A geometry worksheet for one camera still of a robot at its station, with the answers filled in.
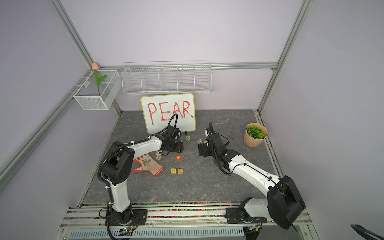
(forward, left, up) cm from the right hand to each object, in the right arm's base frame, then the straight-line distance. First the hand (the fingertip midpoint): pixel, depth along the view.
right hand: (205, 143), depth 85 cm
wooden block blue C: (+10, +3, -14) cm, 17 cm away
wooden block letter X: (-1, +29, -13) cm, 32 cm away
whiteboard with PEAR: (+25, +30, +3) cm, 39 cm away
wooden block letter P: (-11, +19, -14) cm, 26 cm away
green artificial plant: (+9, -32, -2) cm, 33 cm away
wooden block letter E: (-11, +15, -14) cm, 23 cm away
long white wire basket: (+42, +20, +16) cm, 50 cm away
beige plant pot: (+5, -30, -7) cm, 31 cm away
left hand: (+4, +16, -12) cm, 20 cm away
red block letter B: (-2, +17, -13) cm, 21 cm away
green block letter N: (+12, +11, -13) cm, 21 cm away
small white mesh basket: (+27, +65, +16) cm, 72 cm away
